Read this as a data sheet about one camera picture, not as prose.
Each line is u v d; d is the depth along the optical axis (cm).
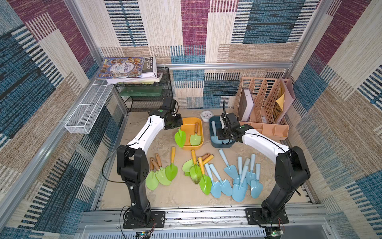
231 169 90
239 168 87
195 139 103
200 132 102
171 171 89
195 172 87
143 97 115
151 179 85
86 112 94
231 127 70
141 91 100
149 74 80
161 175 87
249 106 96
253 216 73
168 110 70
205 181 85
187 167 90
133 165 48
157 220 73
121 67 81
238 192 80
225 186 83
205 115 113
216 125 108
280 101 89
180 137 87
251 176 87
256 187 82
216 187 83
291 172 47
